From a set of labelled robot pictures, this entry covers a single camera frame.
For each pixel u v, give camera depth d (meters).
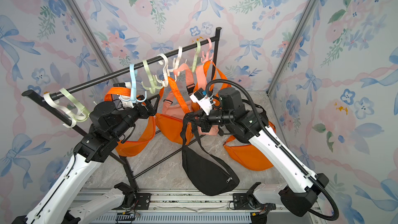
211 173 0.75
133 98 0.47
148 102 0.53
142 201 0.74
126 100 0.49
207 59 0.68
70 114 0.48
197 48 0.58
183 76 0.70
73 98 0.43
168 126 0.88
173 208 0.73
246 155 0.89
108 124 0.44
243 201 0.73
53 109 0.44
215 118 0.52
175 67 0.64
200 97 0.52
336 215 0.37
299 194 0.39
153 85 0.59
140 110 0.53
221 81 0.41
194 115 0.57
